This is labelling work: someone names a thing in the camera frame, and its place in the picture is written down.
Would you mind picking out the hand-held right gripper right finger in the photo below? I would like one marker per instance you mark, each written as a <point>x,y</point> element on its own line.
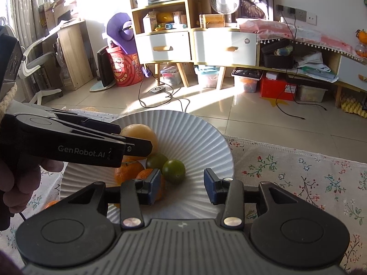
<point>210,186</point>

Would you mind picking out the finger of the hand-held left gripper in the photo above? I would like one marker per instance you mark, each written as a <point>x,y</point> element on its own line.
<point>86,123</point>
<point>137,148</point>

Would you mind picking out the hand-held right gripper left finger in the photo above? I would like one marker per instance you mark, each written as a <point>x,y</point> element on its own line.
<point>154,186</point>

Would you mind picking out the yellow passion fruit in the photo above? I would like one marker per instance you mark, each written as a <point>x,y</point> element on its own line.
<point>140,133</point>

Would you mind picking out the green tangerine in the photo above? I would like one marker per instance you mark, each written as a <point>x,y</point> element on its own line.
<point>173,171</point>
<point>156,160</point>

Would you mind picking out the orange tangerine with stem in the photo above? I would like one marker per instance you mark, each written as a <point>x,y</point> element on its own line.
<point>129,174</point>

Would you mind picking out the white ribbed plate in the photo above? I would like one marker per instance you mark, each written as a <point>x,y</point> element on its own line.
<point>195,137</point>

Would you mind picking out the orange tomato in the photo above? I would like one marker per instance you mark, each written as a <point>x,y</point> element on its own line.
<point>52,204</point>

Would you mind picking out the person's left hand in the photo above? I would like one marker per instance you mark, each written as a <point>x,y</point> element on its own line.
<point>17,186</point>

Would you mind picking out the black floor heater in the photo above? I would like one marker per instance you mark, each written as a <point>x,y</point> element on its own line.
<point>103,67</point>

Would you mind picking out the white power strip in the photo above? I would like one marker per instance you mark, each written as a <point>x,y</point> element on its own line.
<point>157,89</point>

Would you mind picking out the red round drum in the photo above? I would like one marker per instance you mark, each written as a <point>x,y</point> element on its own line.
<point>126,68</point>

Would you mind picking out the wooden desk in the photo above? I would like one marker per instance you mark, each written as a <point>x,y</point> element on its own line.
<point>73,54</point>

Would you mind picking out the clear plastic storage box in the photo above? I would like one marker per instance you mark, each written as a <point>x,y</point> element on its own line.
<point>171,77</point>

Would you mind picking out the white office chair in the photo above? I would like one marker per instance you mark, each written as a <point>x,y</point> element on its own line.
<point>34,63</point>

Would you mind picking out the floral tablecloth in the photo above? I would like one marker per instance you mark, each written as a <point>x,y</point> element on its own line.
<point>301,177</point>

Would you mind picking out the purple hat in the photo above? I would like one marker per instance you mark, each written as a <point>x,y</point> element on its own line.
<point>120,30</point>

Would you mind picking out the clear storage box blue lid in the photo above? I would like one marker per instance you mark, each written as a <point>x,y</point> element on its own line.
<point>208,77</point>

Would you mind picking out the wooden shelf cabinet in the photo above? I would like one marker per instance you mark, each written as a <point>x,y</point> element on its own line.
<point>163,47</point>

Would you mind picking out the clear box orange contents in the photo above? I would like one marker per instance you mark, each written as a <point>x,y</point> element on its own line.
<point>248,85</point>

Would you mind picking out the red box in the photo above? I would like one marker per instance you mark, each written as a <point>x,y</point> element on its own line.
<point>276,88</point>

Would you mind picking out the black flat tray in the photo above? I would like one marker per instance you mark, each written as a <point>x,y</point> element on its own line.
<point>246,73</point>

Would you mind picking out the milk carton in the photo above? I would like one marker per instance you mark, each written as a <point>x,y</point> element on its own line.
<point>149,23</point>

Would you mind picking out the window curtain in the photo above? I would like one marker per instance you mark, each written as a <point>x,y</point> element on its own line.
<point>24,11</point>

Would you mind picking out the yellow round shelf item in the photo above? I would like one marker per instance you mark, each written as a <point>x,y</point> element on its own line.
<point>164,17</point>

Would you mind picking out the white drawer cabinet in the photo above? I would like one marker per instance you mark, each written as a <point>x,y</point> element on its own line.
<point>223,47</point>

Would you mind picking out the translucent storage box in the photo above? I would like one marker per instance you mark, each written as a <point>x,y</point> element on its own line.
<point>311,93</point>

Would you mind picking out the black case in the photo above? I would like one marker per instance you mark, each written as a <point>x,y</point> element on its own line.
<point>278,60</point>

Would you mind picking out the brown cardboard box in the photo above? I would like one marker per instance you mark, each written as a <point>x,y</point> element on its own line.
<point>212,20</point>

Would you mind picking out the pile of papers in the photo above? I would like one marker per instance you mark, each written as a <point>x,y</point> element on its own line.
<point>312,63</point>

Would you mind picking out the yellow egg tray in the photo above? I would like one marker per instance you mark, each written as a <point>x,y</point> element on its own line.
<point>352,104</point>

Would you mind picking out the pink cloth cover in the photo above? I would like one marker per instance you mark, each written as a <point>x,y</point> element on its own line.
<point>272,28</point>

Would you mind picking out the white desk fan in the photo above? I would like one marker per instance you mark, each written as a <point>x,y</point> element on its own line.
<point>225,1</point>

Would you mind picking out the long low wooden cabinet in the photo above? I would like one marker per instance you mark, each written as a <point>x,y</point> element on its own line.
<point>351,68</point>

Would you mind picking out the framed cat picture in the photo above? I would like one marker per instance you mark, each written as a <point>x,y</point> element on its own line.
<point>253,3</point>

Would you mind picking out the orange ornament on jar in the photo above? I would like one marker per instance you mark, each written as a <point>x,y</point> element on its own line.
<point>361,37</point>

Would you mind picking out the wall power socket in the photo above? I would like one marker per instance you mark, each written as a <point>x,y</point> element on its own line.
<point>286,10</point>
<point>301,14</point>
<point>312,18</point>

